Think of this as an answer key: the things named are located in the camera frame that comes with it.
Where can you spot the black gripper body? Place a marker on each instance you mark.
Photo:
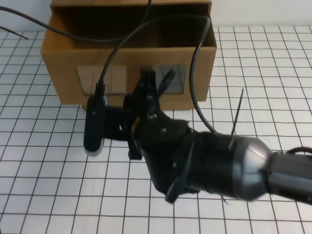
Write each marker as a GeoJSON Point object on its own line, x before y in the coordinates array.
{"type": "Point", "coordinates": [141, 125]}

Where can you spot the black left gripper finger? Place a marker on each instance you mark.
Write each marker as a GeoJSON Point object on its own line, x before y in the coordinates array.
{"type": "Point", "coordinates": [148, 78]}

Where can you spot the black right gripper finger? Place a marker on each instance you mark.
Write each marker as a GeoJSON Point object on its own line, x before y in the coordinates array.
{"type": "Point", "coordinates": [164, 84]}

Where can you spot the brown cardboard shoebox drawer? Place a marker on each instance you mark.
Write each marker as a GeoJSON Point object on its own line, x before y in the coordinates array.
{"type": "Point", "coordinates": [75, 66]}

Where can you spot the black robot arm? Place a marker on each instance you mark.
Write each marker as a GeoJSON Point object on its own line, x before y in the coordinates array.
{"type": "Point", "coordinates": [181, 160]}

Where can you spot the lower brown cardboard shoebox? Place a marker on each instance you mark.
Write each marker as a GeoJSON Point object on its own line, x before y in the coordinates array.
{"type": "Point", "coordinates": [84, 108]}

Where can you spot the upper brown cardboard shoebox shell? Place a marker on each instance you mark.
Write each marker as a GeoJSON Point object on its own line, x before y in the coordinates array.
{"type": "Point", "coordinates": [65, 3]}

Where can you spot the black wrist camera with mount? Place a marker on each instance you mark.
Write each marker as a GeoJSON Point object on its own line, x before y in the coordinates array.
{"type": "Point", "coordinates": [103, 121]}

